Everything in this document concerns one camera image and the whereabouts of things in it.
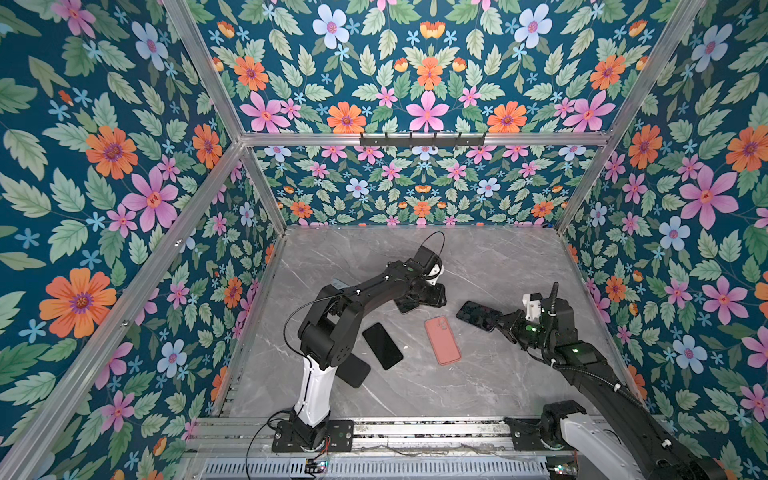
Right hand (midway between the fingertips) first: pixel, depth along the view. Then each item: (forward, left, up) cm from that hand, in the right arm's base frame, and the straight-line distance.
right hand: (490, 317), depth 80 cm
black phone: (-2, +31, -14) cm, 34 cm away
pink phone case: (-3, +11, -14) cm, 18 cm away
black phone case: (-10, +38, -13) cm, 42 cm away
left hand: (+9, +10, -4) cm, 14 cm away
